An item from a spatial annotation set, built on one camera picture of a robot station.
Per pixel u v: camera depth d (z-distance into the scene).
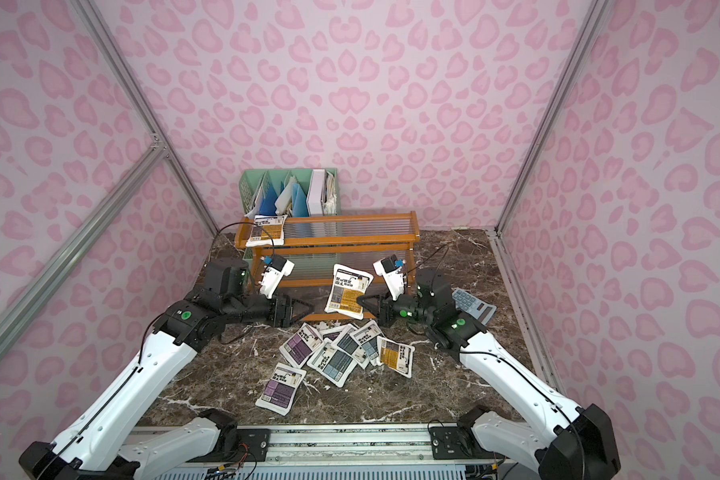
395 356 0.86
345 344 0.88
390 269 0.63
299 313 0.63
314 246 1.04
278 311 0.59
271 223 0.80
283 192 0.97
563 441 0.38
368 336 0.90
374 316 0.66
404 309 0.62
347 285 0.69
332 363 0.86
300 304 0.63
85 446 0.38
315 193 0.95
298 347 0.88
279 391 0.80
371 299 0.68
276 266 0.62
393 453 0.72
